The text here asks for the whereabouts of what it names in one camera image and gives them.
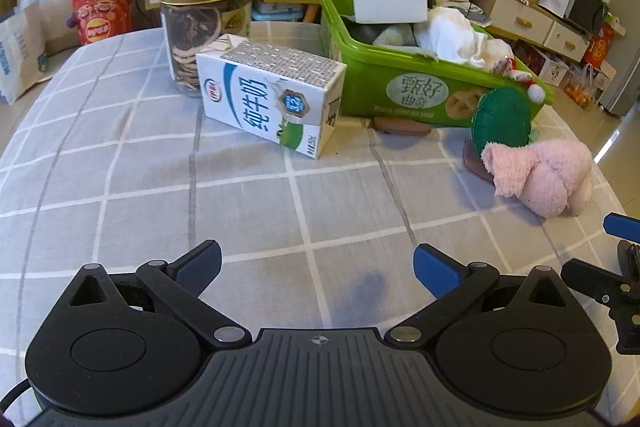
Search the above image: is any white sponge block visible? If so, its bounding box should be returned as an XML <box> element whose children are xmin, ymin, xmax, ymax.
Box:
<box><xmin>352</xmin><ymin>0</ymin><xmax>429</xmax><ymax>25</ymax></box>

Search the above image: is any small printed carton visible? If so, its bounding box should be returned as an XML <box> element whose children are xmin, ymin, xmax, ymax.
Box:
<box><xmin>542</xmin><ymin>52</ymin><xmax>576</xmax><ymax>88</ymax></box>

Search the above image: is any green towel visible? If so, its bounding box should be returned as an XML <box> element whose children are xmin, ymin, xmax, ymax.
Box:
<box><xmin>372</xmin><ymin>23</ymin><xmax>418</xmax><ymax>48</ymax></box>

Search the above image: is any clear storage box blue lid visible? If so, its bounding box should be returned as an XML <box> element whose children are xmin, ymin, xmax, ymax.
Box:
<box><xmin>250</xmin><ymin>2</ymin><xmax>306</xmax><ymax>22</ymax></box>

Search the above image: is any pink plush toy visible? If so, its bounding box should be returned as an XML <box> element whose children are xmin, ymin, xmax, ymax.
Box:
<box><xmin>480</xmin><ymin>138</ymin><xmax>594</xmax><ymax>219</ymax></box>

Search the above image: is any red snack bag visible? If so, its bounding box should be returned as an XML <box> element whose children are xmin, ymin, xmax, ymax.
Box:
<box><xmin>69</xmin><ymin>0</ymin><xmax>136</xmax><ymax>46</ymax></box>

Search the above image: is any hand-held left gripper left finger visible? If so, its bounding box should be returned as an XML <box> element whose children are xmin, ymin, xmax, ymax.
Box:
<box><xmin>70</xmin><ymin>239</ymin><xmax>251</xmax><ymax>350</ymax></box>

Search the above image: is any green plastic bin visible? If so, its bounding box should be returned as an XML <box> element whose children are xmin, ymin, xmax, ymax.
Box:
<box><xmin>319</xmin><ymin>0</ymin><xmax>555</xmax><ymax>126</ymax></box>

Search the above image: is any white cloth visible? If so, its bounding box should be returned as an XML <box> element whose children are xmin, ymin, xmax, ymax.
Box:
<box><xmin>415</xmin><ymin>6</ymin><xmax>493</xmax><ymax>68</ymax></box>

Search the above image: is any white drawer yellow handle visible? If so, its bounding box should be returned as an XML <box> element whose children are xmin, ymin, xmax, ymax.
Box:
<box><xmin>492</xmin><ymin>0</ymin><xmax>553</xmax><ymax>40</ymax></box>
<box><xmin>545</xmin><ymin>22</ymin><xmax>591</xmax><ymax>62</ymax></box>

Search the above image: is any beige doll red white outfit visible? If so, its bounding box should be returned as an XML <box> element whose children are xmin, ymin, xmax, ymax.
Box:
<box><xmin>482</xmin><ymin>38</ymin><xmax>545</xmax><ymax>104</ymax></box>

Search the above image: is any red gift box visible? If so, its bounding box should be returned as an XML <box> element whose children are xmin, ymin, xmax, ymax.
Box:
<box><xmin>585</xmin><ymin>24</ymin><xmax>616</xmax><ymax>68</ymax></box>

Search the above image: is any clear jar gold lid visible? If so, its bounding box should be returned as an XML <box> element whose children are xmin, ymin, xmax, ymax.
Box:
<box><xmin>159</xmin><ymin>0</ymin><xmax>253</xmax><ymax>98</ymax></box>

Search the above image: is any green brown turtle plush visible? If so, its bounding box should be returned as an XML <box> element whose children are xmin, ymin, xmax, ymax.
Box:
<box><xmin>372</xmin><ymin>87</ymin><xmax>538</xmax><ymax>184</ymax></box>

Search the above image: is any black microwave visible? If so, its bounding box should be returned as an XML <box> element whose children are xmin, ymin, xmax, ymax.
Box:
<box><xmin>565</xmin><ymin>0</ymin><xmax>611</xmax><ymax>35</ymax></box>

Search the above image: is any white paper bag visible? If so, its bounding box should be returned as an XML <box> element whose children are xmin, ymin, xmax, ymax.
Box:
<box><xmin>0</xmin><ymin>2</ymin><xmax>48</xmax><ymax>105</ymax></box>

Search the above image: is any bag of oranges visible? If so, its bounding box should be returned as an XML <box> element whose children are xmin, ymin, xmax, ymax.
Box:
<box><xmin>565</xmin><ymin>64</ymin><xmax>601</xmax><ymax>108</ymax></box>

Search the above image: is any grey checked tablecloth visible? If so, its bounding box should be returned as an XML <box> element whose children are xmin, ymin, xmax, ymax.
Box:
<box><xmin>0</xmin><ymin>22</ymin><xmax>626</xmax><ymax>358</ymax></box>

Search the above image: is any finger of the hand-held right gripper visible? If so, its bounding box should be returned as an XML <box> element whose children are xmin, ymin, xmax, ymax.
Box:
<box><xmin>560</xmin><ymin>258</ymin><xmax>627</xmax><ymax>306</ymax></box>
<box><xmin>603</xmin><ymin>213</ymin><xmax>640</xmax><ymax>238</ymax></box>

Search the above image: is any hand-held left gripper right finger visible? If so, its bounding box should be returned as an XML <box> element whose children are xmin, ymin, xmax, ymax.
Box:
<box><xmin>385</xmin><ymin>243</ymin><xmax>566</xmax><ymax>350</ymax></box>

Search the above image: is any white green milk carton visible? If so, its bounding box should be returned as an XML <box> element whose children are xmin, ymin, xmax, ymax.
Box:
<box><xmin>195</xmin><ymin>33</ymin><xmax>348</xmax><ymax>159</ymax></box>

